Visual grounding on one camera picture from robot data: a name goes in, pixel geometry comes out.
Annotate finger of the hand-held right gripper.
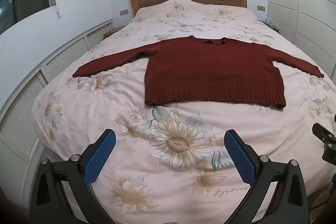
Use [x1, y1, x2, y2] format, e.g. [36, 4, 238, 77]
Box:
[312, 123, 336, 162]

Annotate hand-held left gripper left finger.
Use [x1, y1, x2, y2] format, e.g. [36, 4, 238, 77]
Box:
[30, 129, 116, 224]

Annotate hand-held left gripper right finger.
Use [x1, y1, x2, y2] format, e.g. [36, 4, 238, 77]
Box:
[224, 129, 309, 224]

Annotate dark red knitted sweater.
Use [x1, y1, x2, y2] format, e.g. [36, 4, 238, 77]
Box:
[73, 35, 325, 110]

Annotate floral pink duvet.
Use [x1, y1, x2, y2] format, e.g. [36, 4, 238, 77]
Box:
[31, 0, 336, 224]

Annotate white louvered cabinet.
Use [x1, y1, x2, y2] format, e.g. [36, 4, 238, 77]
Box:
[0, 18, 114, 214]

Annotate wooden nightstand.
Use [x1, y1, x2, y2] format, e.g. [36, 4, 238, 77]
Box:
[264, 18, 279, 33]
[103, 26, 125, 39]

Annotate white wardrobe doors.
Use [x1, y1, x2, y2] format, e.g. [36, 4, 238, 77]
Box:
[264, 0, 336, 79]

